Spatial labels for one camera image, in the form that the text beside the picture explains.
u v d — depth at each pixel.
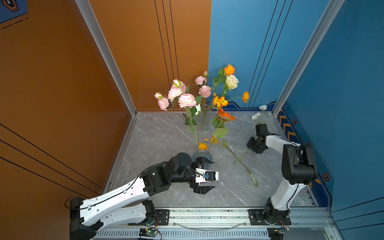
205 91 0.87
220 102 0.76
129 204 0.46
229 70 0.87
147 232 0.71
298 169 0.50
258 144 0.83
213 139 0.87
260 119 1.13
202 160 0.58
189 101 0.59
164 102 0.69
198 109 0.67
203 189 0.55
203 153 0.74
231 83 0.74
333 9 0.70
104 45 0.83
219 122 0.68
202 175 0.51
